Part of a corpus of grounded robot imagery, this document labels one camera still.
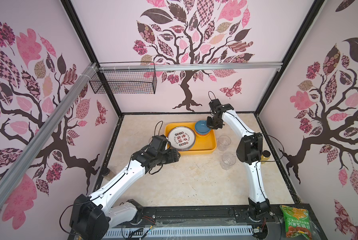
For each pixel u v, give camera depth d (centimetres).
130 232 72
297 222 68
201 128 100
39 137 53
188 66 93
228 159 92
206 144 101
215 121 85
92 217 38
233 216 74
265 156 85
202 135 100
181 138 101
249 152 60
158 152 59
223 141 98
